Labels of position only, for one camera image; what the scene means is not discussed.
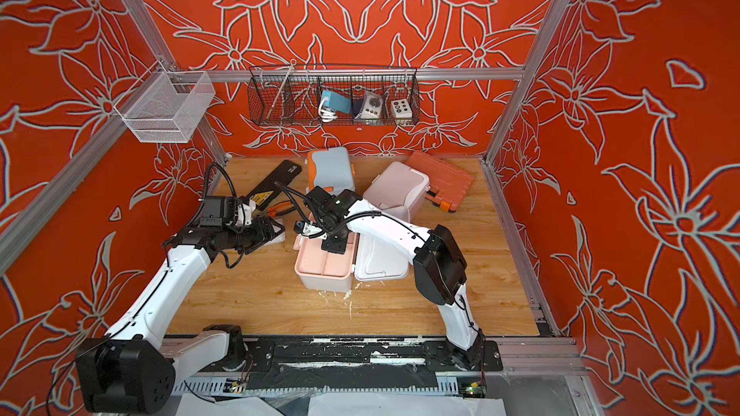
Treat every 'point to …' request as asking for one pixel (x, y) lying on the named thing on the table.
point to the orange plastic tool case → (449, 184)
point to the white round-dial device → (372, 106)
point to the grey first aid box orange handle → (331, 169)
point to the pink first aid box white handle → (399, 191)
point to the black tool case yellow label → (273, 184)
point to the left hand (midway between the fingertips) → (276, 230)
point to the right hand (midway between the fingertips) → (328, 242)
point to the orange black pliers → (280, 208)
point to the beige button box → (402, 109)
